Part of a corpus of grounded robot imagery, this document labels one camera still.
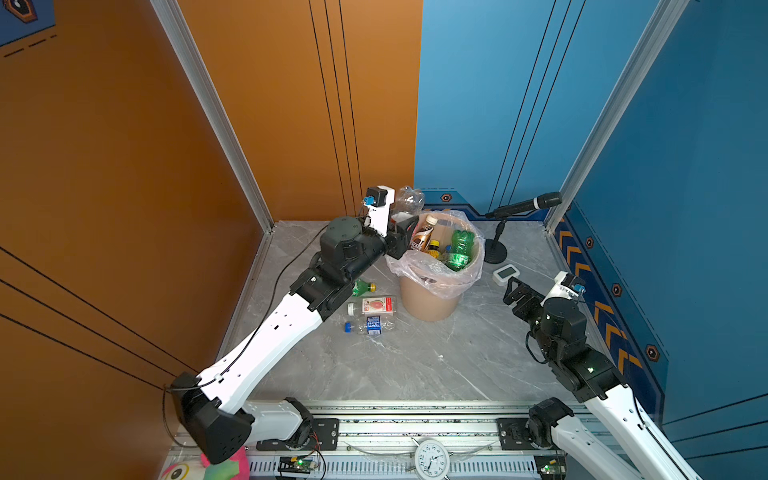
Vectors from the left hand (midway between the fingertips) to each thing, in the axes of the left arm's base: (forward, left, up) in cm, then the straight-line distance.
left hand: (406, 212), depth 63 cm
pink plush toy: (-42, +38, -39) cm, 69 cm away
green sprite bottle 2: (+5, -16, -17) cm, 24 cm away
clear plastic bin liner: (+8, -12, -24) cm, 28 cm away
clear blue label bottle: (-8, +8, -38) cm, 39 cm away
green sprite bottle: (+7, +14, -39) cm, 42 cm away
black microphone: (+20, -40, -13) cm, 47 cm away
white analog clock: (-40, -7, -39) cm, 56 cm away
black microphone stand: (+24, -34, -40) cm, 58 cm away
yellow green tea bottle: (+11, -9, -25) cm, 29 cm away
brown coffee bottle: (+10, -5, -20) cm, 23 cm away
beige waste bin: (-7, -7, -18) cm, 21 cm away
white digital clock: (+13, -35, -40) cm, 55 cm away
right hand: (-6, -28, -19) cm, 34 cm away
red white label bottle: (-1, +9, -38) cm, 39 cm away
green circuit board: (-41, +26, -44) cm, 65 cm away
